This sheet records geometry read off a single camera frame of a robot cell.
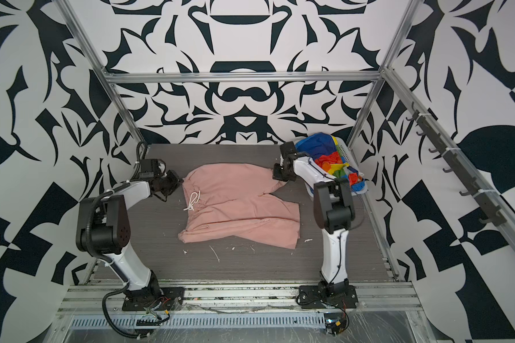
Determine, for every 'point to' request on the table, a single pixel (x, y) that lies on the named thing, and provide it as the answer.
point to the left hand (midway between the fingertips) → (183, 175)
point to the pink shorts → (234, 199)
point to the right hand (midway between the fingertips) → (278, 173)
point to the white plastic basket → (350, 162)
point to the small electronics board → (334, 323)
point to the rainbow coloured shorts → (324, 149)
